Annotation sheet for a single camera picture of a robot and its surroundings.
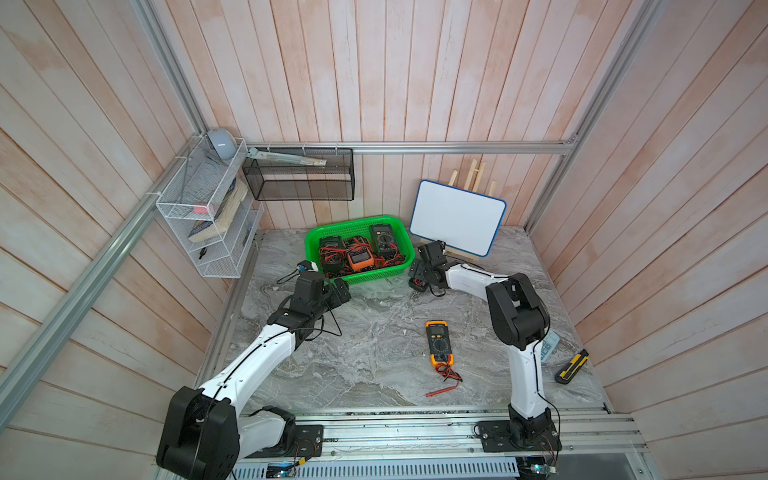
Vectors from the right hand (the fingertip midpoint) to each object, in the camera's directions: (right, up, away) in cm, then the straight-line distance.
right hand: (421, 269), depth 106 cm
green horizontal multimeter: (-14, +10, -2) cm, 18 cm away
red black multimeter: (-15, +3, -8) cm, 17 cm away
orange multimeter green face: (-22, +4, -8) cm, 24 cm away
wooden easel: (+16, +30, -14) cm, 37 cm away
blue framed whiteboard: (+13, +17, -10) cm, 23 cm away
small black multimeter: (-2, -5, -6) cm, 8 cm away
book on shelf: (-63, +12, -27) cm, 70 cm away
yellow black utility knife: (+37, -29, -24) cm, 53 cm away
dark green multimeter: (-31, +5, -10) cm, 33 cm away
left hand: (-28, -6, -21) cm, 35 cm away
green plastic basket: (-7, +12, +1) cm, 13 cm away
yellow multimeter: (+2, -24, -22) cm, 33 cm away
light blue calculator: (+36, -22, -17) cm, 46 cm away
